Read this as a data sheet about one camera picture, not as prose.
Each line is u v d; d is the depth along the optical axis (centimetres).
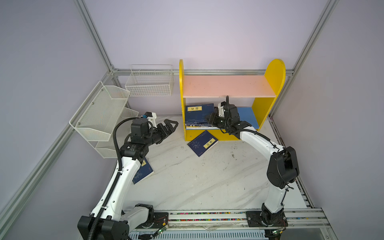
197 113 91
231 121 69
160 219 74
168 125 63
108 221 37
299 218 76
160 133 63
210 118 80
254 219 73
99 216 37
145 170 91
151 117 66
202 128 93
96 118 79
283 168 49
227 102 75
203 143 102
